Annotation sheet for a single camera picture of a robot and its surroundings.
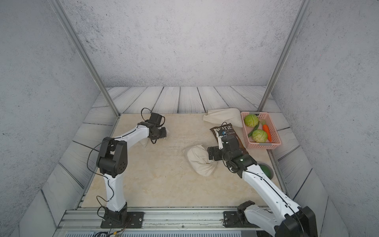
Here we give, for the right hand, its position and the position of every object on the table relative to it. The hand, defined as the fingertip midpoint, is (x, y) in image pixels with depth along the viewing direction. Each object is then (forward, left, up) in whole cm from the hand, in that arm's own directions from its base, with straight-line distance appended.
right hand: (216, 147), depth 80 cm
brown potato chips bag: (+24, -11, -15) cm, 31 cm away
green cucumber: (+27, -32, -18) cm, 45 cm away
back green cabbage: (+30, -28, -11) cm, 43 cm away
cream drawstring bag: (0, +10, -10) cm, 14 cm away
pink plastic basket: (+35, -41, -15) cm, 56 cm away
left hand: (+18, +31, -11) cm, 37 cm away
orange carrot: (+27, -39, -16) cm, 50 cm away
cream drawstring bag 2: (+34, -15, -10) cm, 39 cm away
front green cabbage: (+16, -30, -12) cm, 36 cm away
